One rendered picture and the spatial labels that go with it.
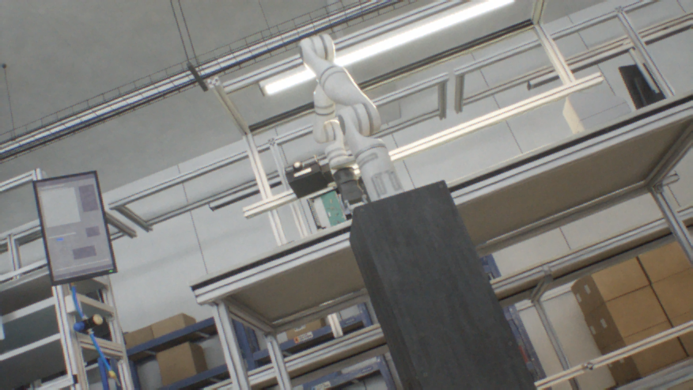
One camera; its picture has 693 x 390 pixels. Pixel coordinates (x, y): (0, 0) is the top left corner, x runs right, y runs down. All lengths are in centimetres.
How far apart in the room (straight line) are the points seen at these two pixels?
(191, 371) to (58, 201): 326
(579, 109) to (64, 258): 229
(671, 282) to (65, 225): 440
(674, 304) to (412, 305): 428
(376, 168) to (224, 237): 527
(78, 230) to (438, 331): 212
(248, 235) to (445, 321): 541
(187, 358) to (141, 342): 50
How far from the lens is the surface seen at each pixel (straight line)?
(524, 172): 218
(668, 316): 564
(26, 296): 389
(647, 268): 567
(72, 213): 328
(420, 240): 157
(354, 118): 178
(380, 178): 170
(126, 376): 385
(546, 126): 705
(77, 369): 336
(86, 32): 539
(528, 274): 365
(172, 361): 632
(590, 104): 233
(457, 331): 152
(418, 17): 295
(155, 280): 706
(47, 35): 538
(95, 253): 323
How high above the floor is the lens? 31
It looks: 22 degrees up
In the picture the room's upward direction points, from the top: 21 degrees counter-clockwise
